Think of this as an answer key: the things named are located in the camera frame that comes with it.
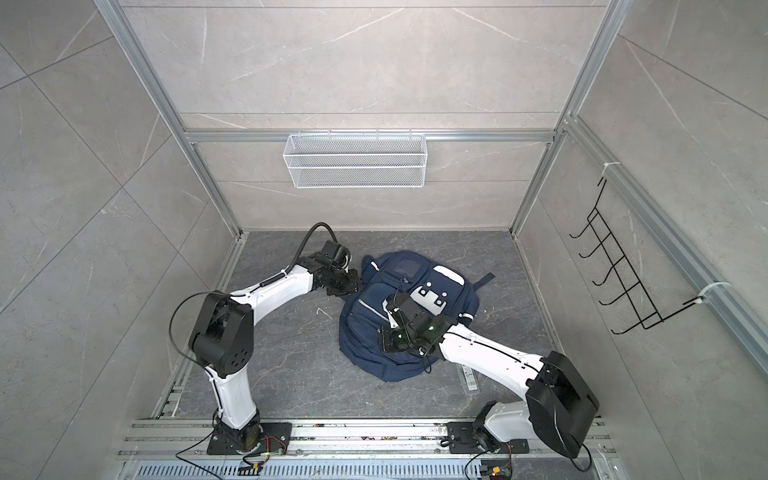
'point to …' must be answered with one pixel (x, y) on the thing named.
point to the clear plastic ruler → (469, 379)
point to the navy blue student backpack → (440, 286)
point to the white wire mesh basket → (355, 161)
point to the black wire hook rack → (631, 285)
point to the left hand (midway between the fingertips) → (362, 281)
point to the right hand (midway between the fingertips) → (378, 339)
